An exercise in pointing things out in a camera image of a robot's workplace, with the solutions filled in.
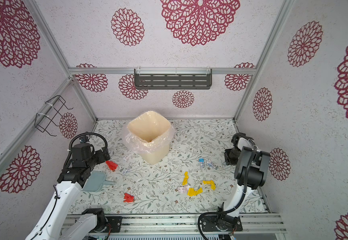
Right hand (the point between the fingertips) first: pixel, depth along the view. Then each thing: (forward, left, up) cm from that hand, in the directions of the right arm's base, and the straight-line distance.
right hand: (227, 158), depth 96 cm
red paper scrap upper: (-8, +73, 0) cm, 73 cm away
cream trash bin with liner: (+11, +49, +10) cm, 51 cm away
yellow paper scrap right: (-17, +12, 0) cm, 21 cm away
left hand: (-10, +73, +17) cm, 76 cm away
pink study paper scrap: (-21, +28, 0) cm, 35 cm away
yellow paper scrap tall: (-14, +27, -1) cm, 30 cm away
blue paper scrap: (-2, +11, -2) cm, 11 cm away
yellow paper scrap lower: (-22, +23, -1) cm, 32 cm away
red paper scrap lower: (-27, +58, 0) cm, 64 cm away
